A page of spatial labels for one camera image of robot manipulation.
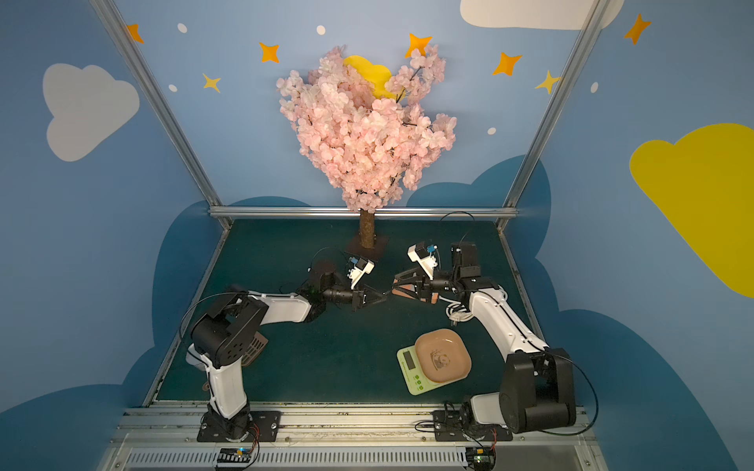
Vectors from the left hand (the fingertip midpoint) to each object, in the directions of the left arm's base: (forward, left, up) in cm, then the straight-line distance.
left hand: (387, 294), depth 84 cm
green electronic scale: (-20, -8, -12) cm, 25 cm away
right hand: (+1, -3, +7) cm, 8 cm away
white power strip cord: (+1, -23, -12) cm, 26 cm away
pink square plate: (-13, -17, -11) cm, 24 cm away
